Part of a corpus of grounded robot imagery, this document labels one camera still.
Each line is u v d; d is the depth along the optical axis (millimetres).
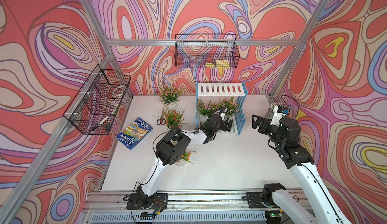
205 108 907
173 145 582
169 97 1013
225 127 868
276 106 639
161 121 1040
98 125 719
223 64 822
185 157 782
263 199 693
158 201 722
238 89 861
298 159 488
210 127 763
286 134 518
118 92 878
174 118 885
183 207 733
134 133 959
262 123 647
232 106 928
